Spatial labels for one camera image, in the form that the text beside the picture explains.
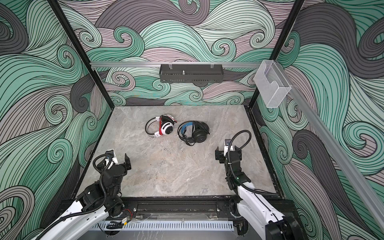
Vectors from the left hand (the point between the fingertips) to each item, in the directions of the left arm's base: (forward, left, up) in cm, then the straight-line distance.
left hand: (117, 156), depth 75 cm
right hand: (+9, -59, -4) cm, 60 cm away
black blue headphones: (+24, -39, -11) cm, 46 cm away
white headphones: (+29, -21, -7) cm, 36 cm away
